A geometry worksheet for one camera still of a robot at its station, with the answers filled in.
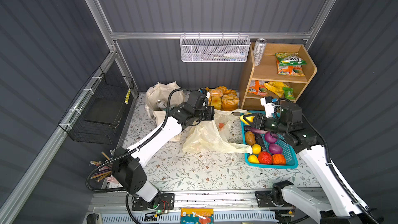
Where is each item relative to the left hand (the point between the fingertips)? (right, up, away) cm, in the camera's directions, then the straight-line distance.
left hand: (216, 112), depth 77 cm
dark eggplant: (+27, -18, +14) cm, 35 cm away
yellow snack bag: (+40, +15, +19) cm, 47 cm away
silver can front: (-33, +4, +19) cm, 38 cm away
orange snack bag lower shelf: (+28, +15, +19) cm, 37 cm away
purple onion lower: (+33, -21, +7) cm, 40 cm away
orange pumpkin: (+33, -25, +3) cm, 42 cm away
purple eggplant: (+26, -12, +16) cm, 33 cm away
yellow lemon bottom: (+20, -25, +5) cm, 33 cm away
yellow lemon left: (+24, -21, +9) cm, 33 cm away
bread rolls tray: (+6, +8, +32) cm, 33 cm away
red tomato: (+26, -24, +4) cm, 36 cm away
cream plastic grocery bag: (-2, -11, -5) cm, 12 cm away
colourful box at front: (-12, -47, -8) cm, 49 cm away
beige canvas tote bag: (-35, +7, +16) cm, 39 cm away
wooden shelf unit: (+35, +25, +21) cm, 48 cm away
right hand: (+14, -3, -7) cm, 16 cm away
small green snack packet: (+46, +11, +17) cm, 50 cm away
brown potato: (+22, -16, +13) cm, 30 cm away
